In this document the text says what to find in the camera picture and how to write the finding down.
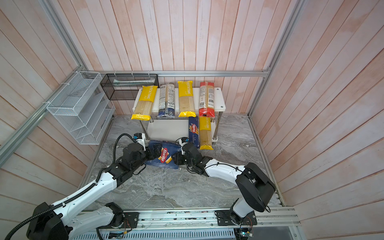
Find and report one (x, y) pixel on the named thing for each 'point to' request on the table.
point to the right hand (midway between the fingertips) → (173, 155)
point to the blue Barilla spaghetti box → (193, 130)
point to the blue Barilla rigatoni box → (164, 159)
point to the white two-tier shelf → (177, 129)
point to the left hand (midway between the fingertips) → (157, 149)
